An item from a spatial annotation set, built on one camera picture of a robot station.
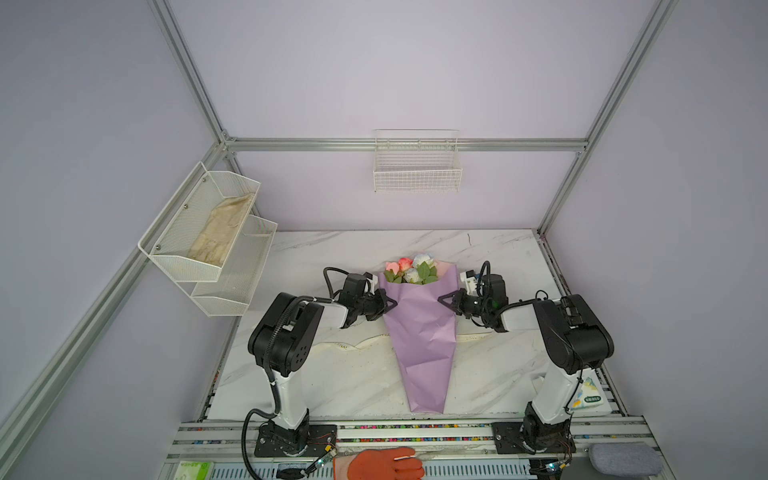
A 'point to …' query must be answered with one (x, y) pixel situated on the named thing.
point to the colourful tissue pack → (589, 397)
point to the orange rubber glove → (397, 463)
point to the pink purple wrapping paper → (423, 332)
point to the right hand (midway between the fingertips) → (439, 299)
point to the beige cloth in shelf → (213, 242)
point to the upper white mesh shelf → (193, 235)
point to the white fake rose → (421, 258)
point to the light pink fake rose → (392, 266)
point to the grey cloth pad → (625, 459)
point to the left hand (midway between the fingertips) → (397, 304)
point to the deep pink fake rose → (405, 263)
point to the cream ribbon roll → (459, 339)
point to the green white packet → (194, 470)
